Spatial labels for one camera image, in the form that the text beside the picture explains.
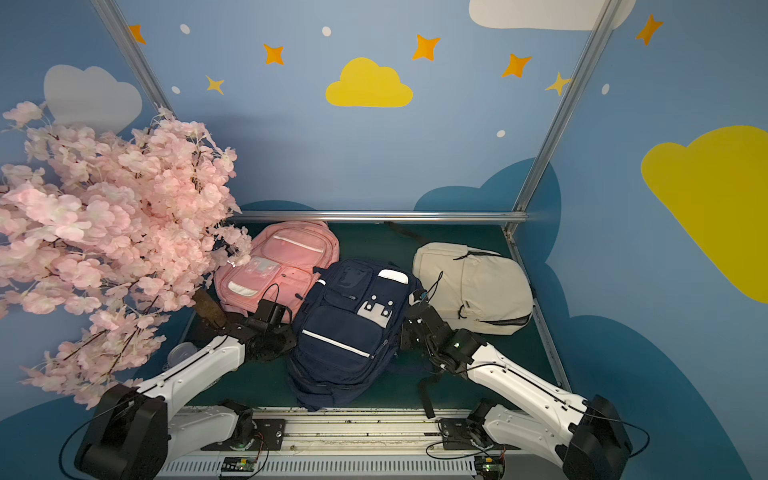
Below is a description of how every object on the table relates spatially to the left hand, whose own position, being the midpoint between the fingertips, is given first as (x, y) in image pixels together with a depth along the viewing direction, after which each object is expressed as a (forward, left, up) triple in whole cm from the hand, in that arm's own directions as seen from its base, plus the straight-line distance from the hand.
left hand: (295, 337), depth 88 cm
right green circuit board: (-30, -54, -5) cm, 62 cm away
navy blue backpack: (0, -16, +5) cm, 17 cm away
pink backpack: (+31, +9, +1) cm, 32 cm away
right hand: (0, -33, +10) cm, 34 cm away
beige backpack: (+21, -57, -2) cm, 61 cm away
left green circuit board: (-31, +8, -4) cm, 33 cm away
